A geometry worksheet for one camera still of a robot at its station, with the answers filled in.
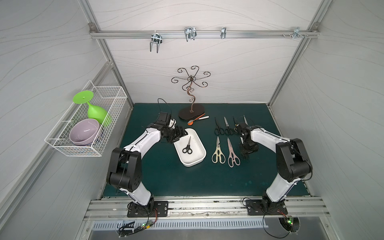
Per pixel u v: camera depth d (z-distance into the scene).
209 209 0.75
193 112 1.15
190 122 1.08
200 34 0.78
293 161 0.48
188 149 0.95
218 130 1.04
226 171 0.88
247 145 0.75
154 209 0.73
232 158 0.91
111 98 0.80
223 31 0.72
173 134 0.78
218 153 0.93
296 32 0.76
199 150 0.95
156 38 0.78
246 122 1.09
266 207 0.66
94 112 0.63
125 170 0.44
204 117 1.11
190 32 0.76
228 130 1.04
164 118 0.72
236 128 0.82
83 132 0.61
